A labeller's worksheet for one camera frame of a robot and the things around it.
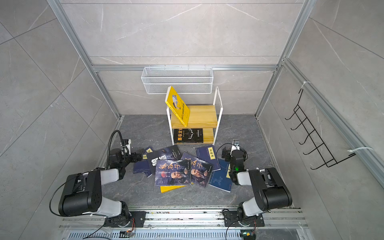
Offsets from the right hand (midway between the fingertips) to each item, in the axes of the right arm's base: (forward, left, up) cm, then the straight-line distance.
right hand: (233, 146), depth 94 cm
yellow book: (+14, +33, +25) cm, 44 cm away
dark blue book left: (-11, +56, -3) cm, 57 cm away
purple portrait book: (-16, +38, -2) cm, 41 cm away
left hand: (+1, +63, +2) cm, 63 cm away
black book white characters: (-2, +42, -3) cm, 42 cm away
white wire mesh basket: (+40, +31, +24) cm, 56 cm away
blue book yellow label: (-19, +9, -6) cm, 22 cm away
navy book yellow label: (-2, +16, -6) cm, 17 cm away
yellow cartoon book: (-24, +42, -5) cm, 49 cm away
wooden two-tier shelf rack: (+15, +17, +12) cm, 26 cm away
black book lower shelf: (+11, +29, -2) cm, 31 cm away
